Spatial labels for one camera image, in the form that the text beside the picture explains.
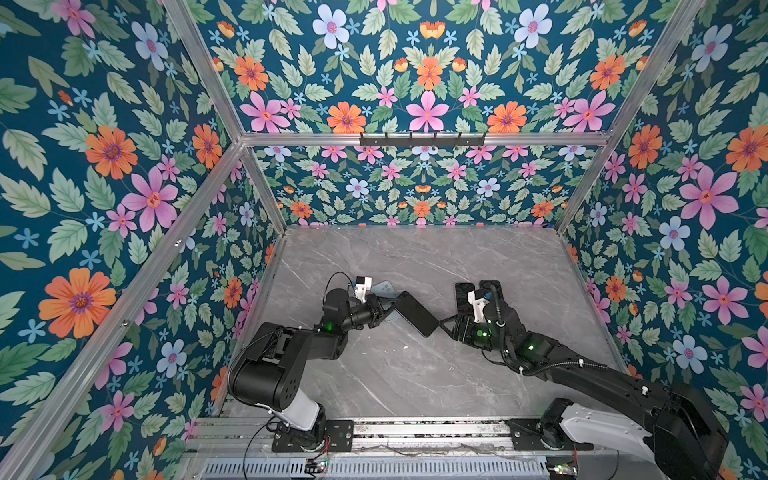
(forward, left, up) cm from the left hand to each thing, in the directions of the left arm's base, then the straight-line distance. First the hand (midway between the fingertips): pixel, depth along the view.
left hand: (402, 299), depth 81 cm
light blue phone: (+14, +6, -16) cm, 22 cm away
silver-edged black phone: (+11, -32, -15) cm, 37 cm away
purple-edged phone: (-2, -3, -5) cm, 7 cm away
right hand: (-8, -10, -2) cm, 13 cm away
